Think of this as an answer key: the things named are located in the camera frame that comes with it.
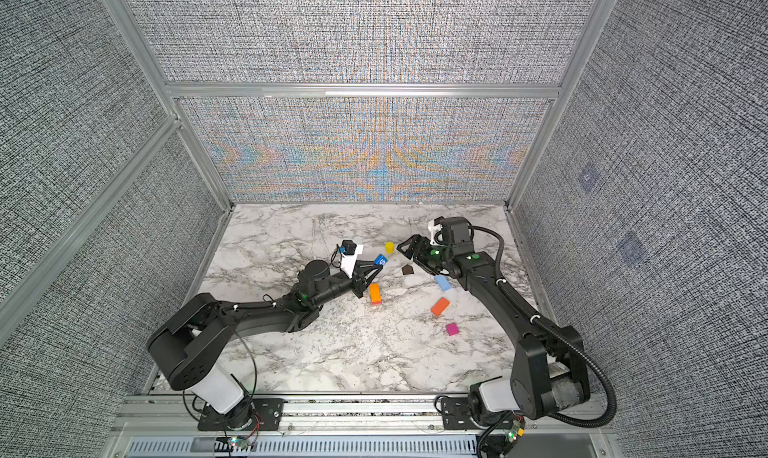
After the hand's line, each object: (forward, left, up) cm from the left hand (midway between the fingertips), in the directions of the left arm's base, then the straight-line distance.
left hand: (380, 267), depth 81 cm
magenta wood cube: (-11, -21, -17) cm, 29 cm away
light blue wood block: (+4, -21, -17) cm, 27 cm away
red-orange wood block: (-4, -18, -17) cm, 25 cm away
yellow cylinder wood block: (+19, -4, -16) cm, 25 cm away
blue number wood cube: (+1, 0, +2) cm, 3 cm away
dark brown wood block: (+10, -10, -17) cm, 22 cm away
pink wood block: (-2, +1, -17) cm, 17 cm away
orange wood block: (+1, +2, -16) cm, 16 cm away
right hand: (+4, -7, +1) cm, 8 cm away
